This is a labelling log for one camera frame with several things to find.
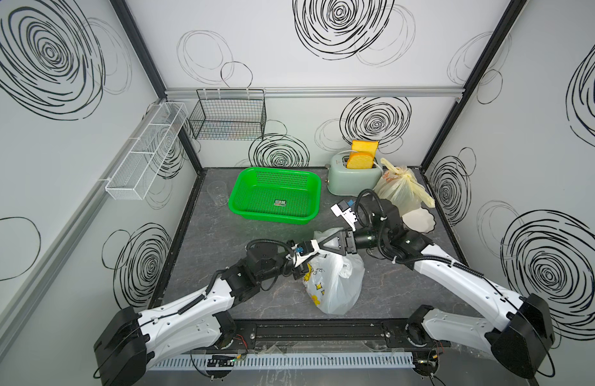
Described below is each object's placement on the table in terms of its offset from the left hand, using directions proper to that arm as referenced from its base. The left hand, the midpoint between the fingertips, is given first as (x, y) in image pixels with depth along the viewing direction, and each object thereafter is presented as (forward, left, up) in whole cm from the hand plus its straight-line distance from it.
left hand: (320, 250), depth 69 cm
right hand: (-1, 0, +4) cm, 4 cm away
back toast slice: (+48, -21, 0) cm, 52 cm away
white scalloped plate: (+26, -45, -21) cm, 56 cm away
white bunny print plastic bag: (-8, -4, -3) cm, 10 cm away
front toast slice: (+40, -18, -1) cm, 44 cm away
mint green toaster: (+37, -15, -10) cm, 41 cm away
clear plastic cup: (+35, +43, -17) cm, 58 cm away
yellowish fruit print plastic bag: (+27, -30, 0) cm, 40 cm away
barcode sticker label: (+32, +15, -21) cm, 41 cm away
